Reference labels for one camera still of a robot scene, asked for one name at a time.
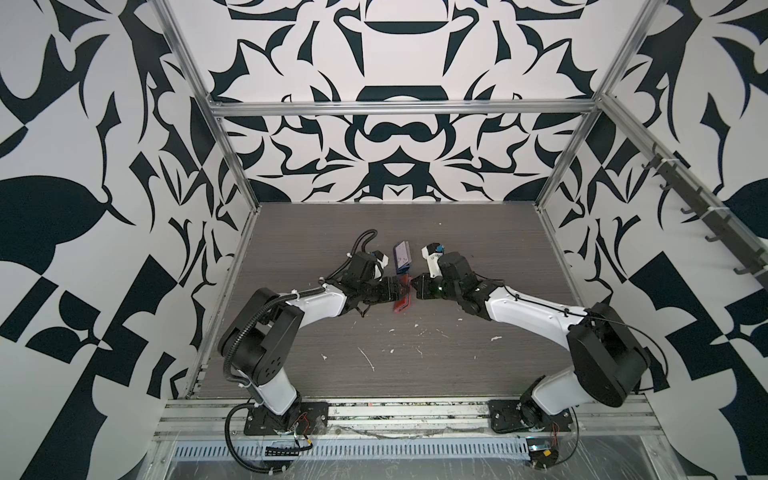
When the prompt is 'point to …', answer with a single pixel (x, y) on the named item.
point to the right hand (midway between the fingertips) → (412, 280)
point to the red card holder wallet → (404, 302)
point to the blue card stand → (402, 269)
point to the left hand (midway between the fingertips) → (405, 286)
